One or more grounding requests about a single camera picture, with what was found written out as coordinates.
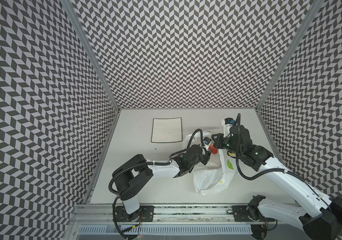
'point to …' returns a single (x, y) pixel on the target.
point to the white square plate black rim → (166, 130)
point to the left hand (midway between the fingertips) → (210, 149)
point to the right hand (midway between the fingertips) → (210, 141)
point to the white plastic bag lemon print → (218, 170)
